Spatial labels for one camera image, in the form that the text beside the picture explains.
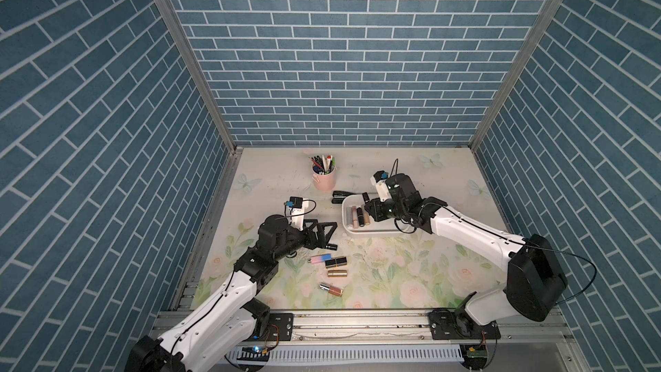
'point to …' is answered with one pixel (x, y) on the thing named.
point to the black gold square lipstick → (336, 262)
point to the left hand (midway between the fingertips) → (333, 227)
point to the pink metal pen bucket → (324, 182)
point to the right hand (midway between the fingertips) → (368, 207)
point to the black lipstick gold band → (366, 197)
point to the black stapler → (338, 196)
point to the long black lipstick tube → (332, 246)
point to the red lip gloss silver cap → (331, 289)
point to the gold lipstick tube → (337, 273)
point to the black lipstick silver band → (361, 217)
